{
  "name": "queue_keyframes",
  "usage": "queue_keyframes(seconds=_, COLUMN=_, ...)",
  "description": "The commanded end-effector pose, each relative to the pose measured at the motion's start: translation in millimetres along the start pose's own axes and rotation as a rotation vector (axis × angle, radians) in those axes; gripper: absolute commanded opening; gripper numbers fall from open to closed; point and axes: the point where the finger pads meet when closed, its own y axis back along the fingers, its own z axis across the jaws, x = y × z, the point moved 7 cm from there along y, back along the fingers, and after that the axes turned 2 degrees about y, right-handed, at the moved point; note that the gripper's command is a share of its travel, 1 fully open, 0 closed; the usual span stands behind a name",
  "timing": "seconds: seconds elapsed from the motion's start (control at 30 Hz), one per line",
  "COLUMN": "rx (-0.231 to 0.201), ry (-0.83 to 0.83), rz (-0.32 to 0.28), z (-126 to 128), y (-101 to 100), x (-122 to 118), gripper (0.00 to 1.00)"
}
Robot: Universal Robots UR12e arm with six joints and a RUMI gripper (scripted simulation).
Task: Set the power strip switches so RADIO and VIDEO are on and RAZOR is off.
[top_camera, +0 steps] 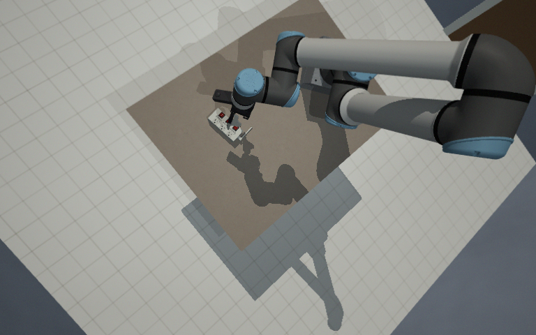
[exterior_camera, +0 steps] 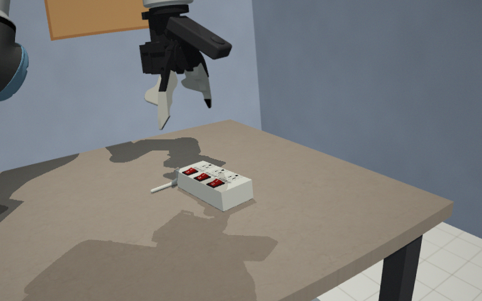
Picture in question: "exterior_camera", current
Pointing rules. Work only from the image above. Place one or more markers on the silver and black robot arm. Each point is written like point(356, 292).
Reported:
point(14, 58)

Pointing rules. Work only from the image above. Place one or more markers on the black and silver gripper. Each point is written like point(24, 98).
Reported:
point(174, 55)

